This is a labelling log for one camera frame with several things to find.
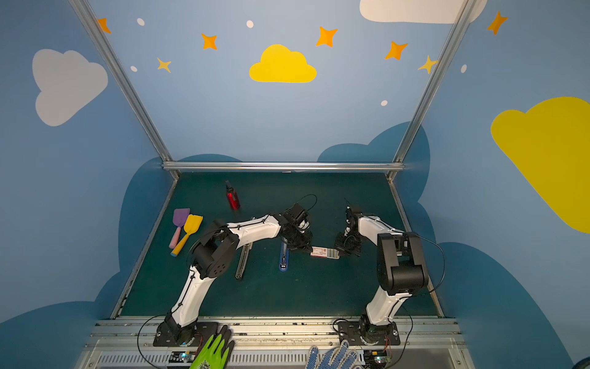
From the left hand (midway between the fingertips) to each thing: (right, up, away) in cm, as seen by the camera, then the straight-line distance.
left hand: (316, 250), depth 91 cm
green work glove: (-33, -27, -21) cm, 48 cm away
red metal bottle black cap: (-36, +21, +7) cm, 43 cm away
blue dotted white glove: (+5, -28, -22) cm, 36 cm away
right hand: (+11, -1, +2) cm, 11 cm away
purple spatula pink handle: (-61, +11, +10) cm, 63 cm away
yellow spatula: (-56, +8, +10) cm, 57 cm away
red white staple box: (+4, -2, +2) cm, 5 cm away
